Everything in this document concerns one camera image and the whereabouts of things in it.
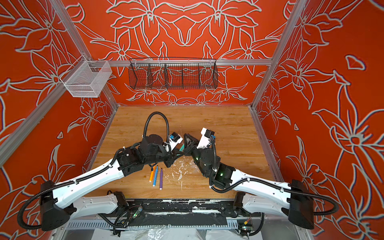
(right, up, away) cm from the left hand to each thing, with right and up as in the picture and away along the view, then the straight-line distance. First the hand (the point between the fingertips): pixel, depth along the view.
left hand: (181, 148), depth 69 cm
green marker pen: (0, +1, -3) cm, 3 cm away
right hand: (-1, +6, -3) cm, 7 cm away
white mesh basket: (-62, +40, +23) cm, 77 cm away
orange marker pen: (-18, -18, +14) cm, 29 cm away
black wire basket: (-8, +46, +31) cm, 56 cm away
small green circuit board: (+31, -37, -1) cm, 48 cm away
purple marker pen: (-12, -22, +11) cm, 28 cm away
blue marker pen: (-16, -19, +14) cm, 28 cm away
